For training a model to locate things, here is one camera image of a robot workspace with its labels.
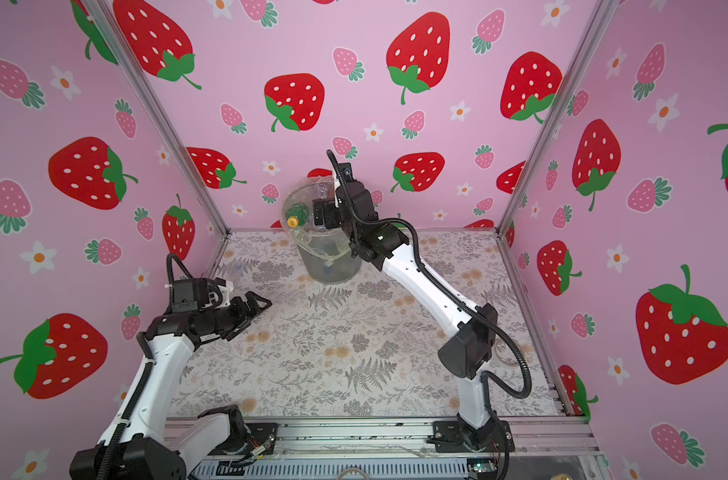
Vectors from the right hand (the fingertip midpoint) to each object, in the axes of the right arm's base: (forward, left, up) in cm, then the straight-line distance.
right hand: (330, 196), depth 73 cm
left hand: (-21, +18, -23) cm, 36 cm away
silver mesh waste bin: (+4, +1, -34) cm, 34 cm away
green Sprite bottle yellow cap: (+5, +13, -11) cm, 18 cm away
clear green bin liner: (0, +4, -18) cm, 18 cm away
